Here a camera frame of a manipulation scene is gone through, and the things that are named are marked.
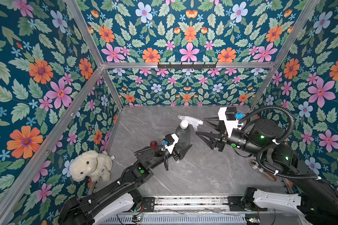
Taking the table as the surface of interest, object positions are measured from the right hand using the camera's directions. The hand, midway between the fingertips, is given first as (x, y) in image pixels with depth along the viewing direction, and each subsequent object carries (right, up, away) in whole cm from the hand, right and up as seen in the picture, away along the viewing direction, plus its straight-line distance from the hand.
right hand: (204, 120), depth 49 cm
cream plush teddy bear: (-56, -24, +24) cm, 65 cm away
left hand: (-5, -9, +14) cm, 18 cm away
